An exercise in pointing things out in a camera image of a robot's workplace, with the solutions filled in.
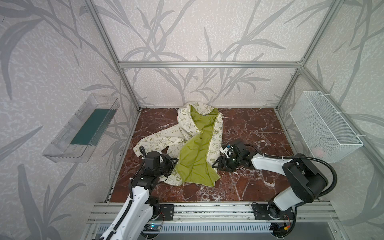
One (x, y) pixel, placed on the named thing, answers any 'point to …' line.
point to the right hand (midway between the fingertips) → (215, 163)
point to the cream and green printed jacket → (196, 142)
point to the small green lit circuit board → (153, 227)
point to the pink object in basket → (318, 152)
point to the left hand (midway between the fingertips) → (181, 154)
